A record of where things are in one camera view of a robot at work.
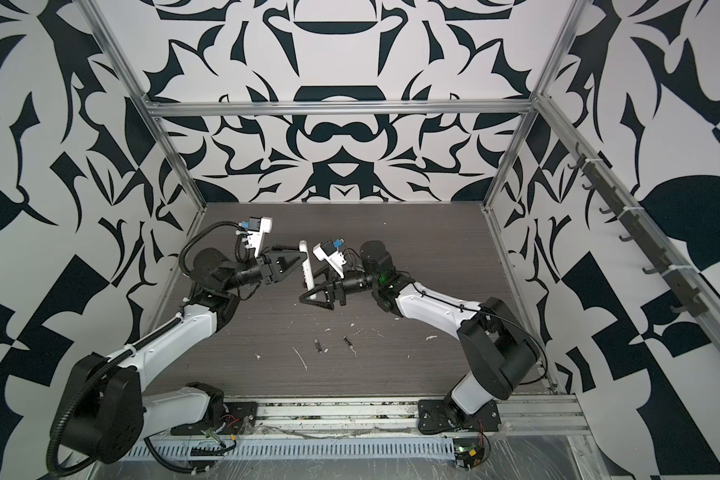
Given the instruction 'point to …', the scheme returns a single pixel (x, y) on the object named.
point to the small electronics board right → (468, 452)
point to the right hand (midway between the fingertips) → (307, 294)
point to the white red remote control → (306, 268)
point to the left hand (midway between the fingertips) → (308, 249)
